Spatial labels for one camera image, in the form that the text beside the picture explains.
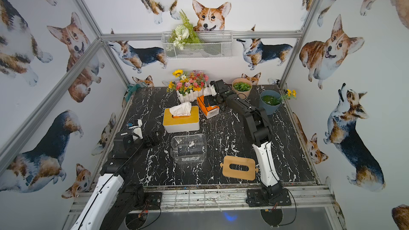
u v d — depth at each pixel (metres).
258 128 0.60
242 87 1.03
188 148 0.91
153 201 0.73
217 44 0.92
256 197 0.74
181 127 0.95
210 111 1.00
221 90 0.82
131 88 1.20
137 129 0.69
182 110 0.93
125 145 0.59
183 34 0.78
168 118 0.93
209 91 1.00
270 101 1.04
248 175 0.83
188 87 1.02
